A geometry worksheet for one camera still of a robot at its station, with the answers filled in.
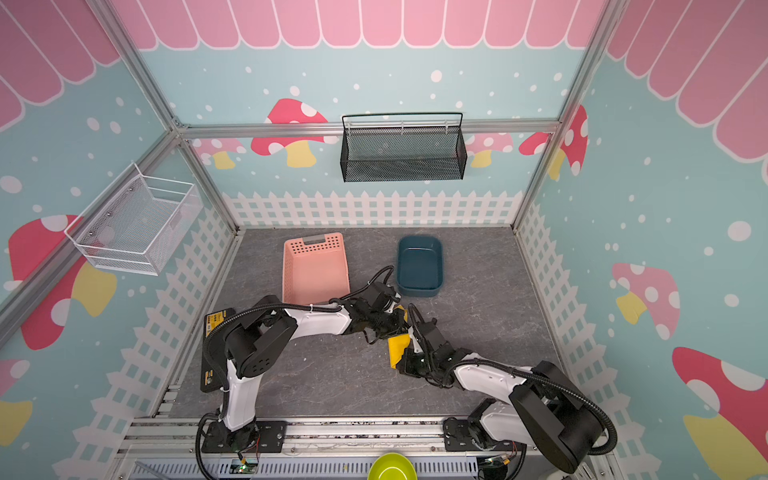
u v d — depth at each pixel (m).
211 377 0.82
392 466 0.70
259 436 0.74
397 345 0.87
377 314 0.81
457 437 0.74
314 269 1.09
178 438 0.76
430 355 0.68
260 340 0.52
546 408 0.43
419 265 1.10
